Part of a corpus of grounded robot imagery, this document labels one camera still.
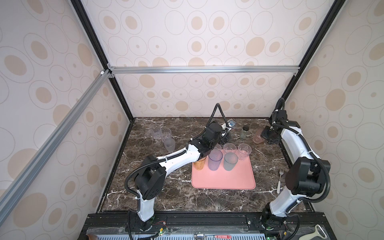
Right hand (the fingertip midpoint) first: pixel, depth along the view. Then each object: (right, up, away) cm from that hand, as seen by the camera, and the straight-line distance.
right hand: (266, 135), depth 89 cm
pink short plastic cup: (-3, -2, +4) cm, 6 cm away
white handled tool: (+16, -45, -19) cm, 52 cm away
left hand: (-25, +7, -11) cm, 28 cm away
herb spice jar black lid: (-9, +5, +11) cm, 15 cm away
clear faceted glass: (-11, -10, +8) cm, 17 cm away
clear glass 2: (-64, +1, +17) cm, 66 cm away
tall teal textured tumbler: (-22, -15, -2) cm, 27 cm away
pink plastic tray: (-14, -26, +1) cm, 30 cm away
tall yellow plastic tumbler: (-40, -19, +9) cm, 45 cm away
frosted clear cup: (-60, -6, +13) cm, 62 cm away
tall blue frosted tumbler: (-31, -13, -2) cm, 34 cm away
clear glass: (-71, +3, +18) cm, 73 cm away
